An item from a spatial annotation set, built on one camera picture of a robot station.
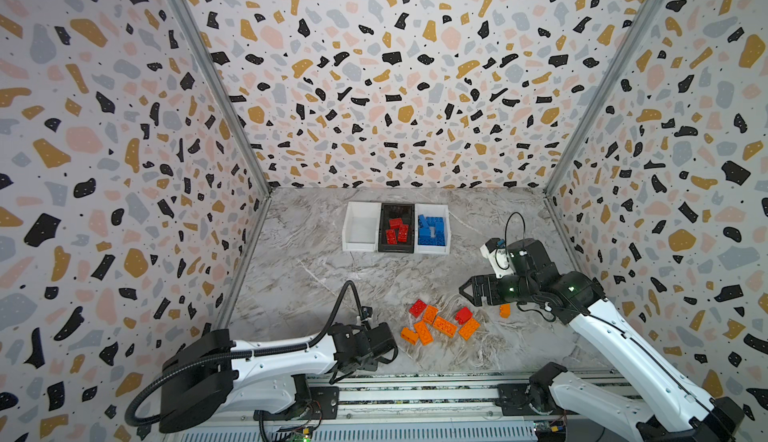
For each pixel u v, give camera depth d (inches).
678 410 15.4
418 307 35.2
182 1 28.8
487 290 25.1
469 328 33.8
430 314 35.4
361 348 24.2
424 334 33.3
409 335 32.8
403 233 42.0
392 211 44.5
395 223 43.4
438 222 43.2
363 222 43.1
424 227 42.0
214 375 15.9
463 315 34.3
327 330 21.6
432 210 43.3
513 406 28.8
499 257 26.3
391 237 41.8
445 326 34.0
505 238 25.7
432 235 42.0
